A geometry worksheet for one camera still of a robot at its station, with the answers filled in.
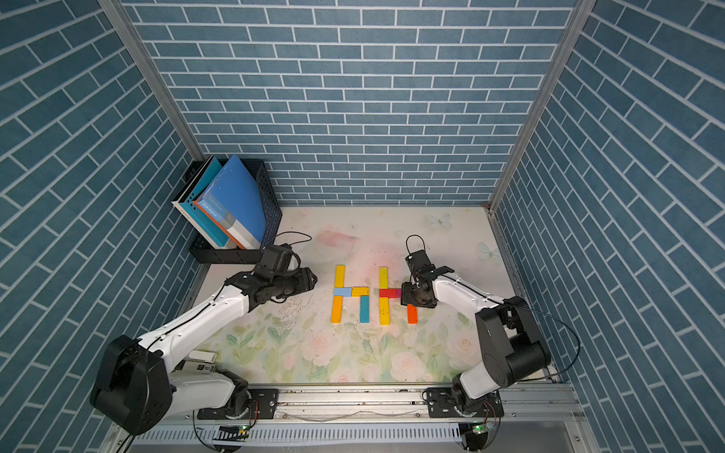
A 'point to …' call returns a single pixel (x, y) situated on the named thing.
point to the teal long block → (364, 309)
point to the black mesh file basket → (201, 245)
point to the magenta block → (398, 293)
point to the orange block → (412, 314)
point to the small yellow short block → (357, 292)
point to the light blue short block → (343, 292)
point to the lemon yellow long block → (382, 277)
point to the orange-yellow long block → (336, 310)
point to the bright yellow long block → (384, 314)
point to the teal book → (185, 202)
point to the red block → (388, 293)
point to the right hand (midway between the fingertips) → (412, 299)
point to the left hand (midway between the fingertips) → (318, 281)
